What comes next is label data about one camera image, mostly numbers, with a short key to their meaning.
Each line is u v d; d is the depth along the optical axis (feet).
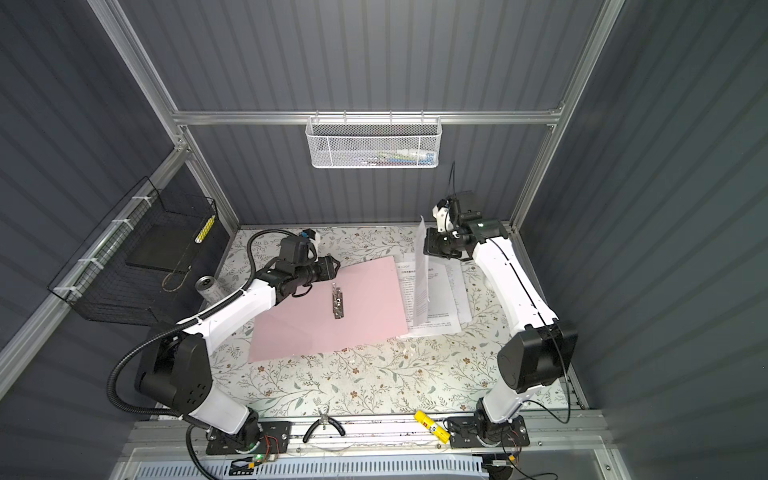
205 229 2.68
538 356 1.42
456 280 3.38
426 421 2.46
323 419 2.51
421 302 2.75
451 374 2.77
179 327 1.51
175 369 1.46
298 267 2.29
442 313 3.15
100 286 2.14
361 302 3.19
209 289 2.84
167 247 2.52
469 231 1.84
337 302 3.17
